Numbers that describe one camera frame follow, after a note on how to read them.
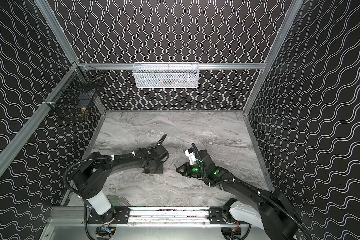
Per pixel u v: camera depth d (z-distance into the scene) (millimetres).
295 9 700
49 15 717
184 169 719
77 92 947
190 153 759
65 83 805
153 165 733
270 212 405
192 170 701
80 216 761
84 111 831
